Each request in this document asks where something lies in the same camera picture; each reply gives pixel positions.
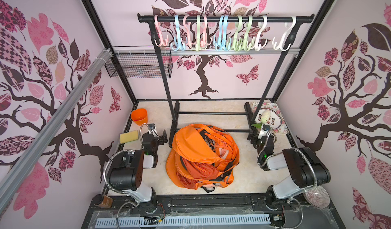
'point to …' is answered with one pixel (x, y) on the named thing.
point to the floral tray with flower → (269, 113)
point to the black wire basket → (137, 61)
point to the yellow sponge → (129, 137)
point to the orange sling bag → (199, 143)
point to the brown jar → (103, 201)
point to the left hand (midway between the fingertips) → (158, 133)
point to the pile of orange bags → (183, 173)
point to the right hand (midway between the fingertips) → (260, 129)
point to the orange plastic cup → (139, 116)
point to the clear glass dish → (317, 196)
